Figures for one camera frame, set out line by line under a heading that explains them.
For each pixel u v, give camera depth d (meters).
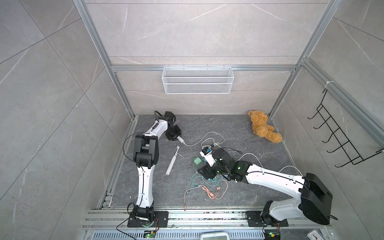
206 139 0.93
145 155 0.61
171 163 0.92
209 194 0.80
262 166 0.93
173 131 0.92
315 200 0.41
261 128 0.94
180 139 1.01
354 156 0.58
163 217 0.73
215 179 0.86
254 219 0.74
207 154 0.70
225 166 0.60
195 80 1.01
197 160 0.92
